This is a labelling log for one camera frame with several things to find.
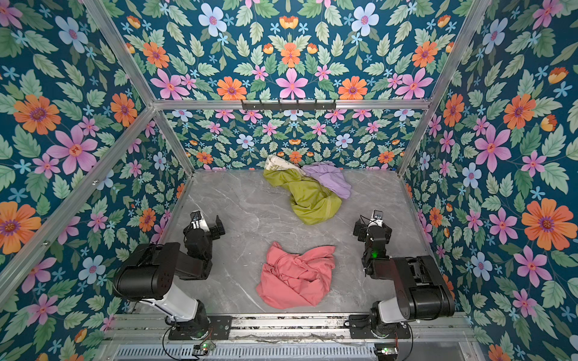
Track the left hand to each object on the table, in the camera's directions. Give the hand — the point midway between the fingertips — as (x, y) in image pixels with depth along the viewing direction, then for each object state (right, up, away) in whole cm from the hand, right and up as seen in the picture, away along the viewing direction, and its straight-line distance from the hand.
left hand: (206, 213), depth 90 cm
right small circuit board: (+66, -43, -19) cm, 81 cm away
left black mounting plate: (+9, -36, -16) cm, 41 cm away
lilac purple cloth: (+53, +16, +15) cm, 57 cm away
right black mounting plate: (+59, -37, -16) cm, 71 cm away
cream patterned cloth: (+25, +24, +21) cm, 40 cm away
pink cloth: (+35, -23, -10) cm, 43 cm away
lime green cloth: (+42, +4, +6) cm, 43 cm away
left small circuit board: (+8, -42, -19) cm, 46 cm away
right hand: (+68, -3, +2) cm, 68 cm away
